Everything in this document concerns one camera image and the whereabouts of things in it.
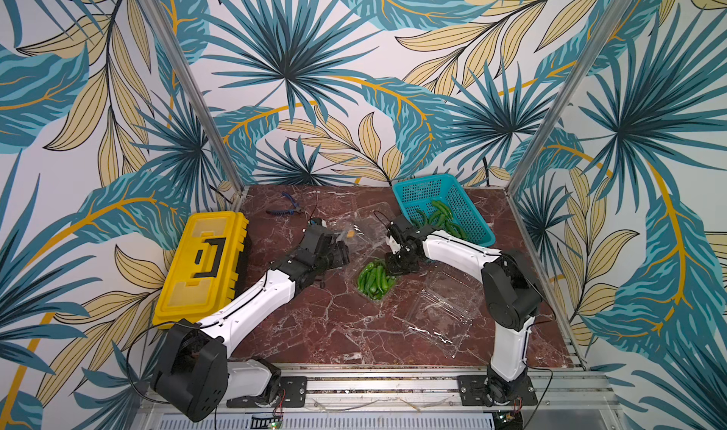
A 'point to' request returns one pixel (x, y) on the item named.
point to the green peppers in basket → (442, 218)
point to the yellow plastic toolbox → (203, 276)
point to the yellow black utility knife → (350, 234)
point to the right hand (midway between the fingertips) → (390, 270)
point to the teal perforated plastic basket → (414, 195)
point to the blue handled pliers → (291, 211)
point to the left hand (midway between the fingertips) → (340, 254)
